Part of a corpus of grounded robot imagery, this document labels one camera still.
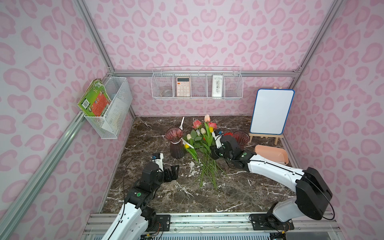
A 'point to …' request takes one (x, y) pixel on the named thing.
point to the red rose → (229, 133)
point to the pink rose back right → (214, 125)
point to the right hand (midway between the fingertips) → (209, 147)
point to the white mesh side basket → (108, 124)
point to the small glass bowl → (166, 93)
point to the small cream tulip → (188, 136)
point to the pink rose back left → (196, 123)
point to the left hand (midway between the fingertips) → (172, 165)
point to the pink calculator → (183, 87)
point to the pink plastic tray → (277, 155)
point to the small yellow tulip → (186, 146)
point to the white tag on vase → (184, 141)
